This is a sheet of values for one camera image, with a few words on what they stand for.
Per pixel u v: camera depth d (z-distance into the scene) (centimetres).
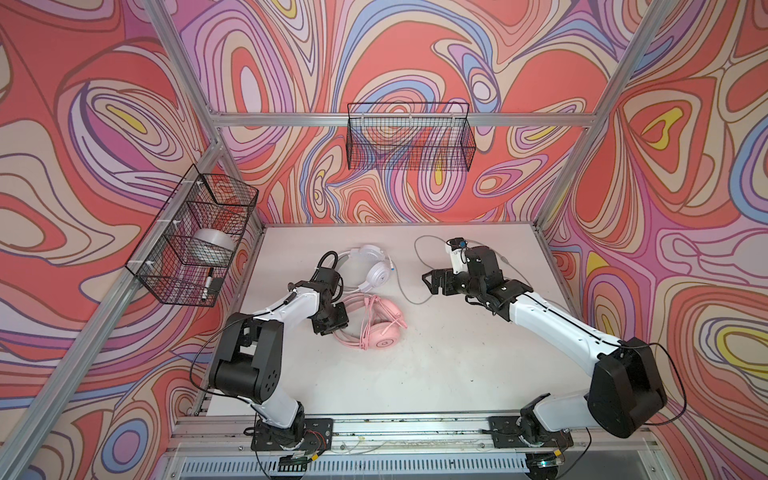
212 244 70
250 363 45
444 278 73
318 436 72
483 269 63
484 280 63
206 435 75
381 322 82
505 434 73
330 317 78
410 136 96
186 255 74
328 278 76
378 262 97
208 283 72
